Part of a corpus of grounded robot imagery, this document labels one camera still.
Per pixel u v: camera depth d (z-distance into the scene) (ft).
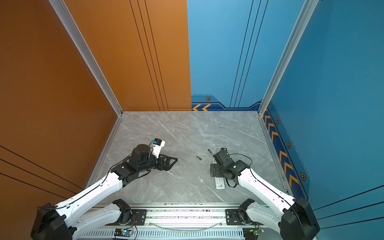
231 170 1.84
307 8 2.30
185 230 2.32
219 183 2.72
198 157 3.08
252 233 2.29
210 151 3.17
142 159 2.01
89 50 2.85
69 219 1.35
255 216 2.00
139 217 2.43
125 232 2.32
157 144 2.28
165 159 2.28
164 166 2.25
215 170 2.43
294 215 1.28
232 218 2.38
